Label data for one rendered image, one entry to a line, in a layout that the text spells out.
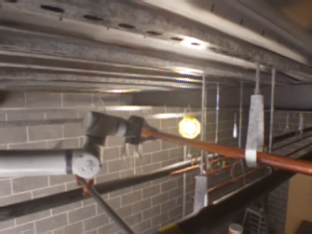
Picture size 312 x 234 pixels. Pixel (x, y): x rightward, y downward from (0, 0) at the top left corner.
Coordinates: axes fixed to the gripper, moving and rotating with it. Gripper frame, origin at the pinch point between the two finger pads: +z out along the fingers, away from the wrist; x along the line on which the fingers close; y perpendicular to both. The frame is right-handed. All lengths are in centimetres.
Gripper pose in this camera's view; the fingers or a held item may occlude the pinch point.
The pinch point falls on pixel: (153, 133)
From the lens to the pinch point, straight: 96.3
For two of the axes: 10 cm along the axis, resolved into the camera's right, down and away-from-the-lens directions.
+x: -2.1, 9.8, -0.8
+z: 7.7, 2.1, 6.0
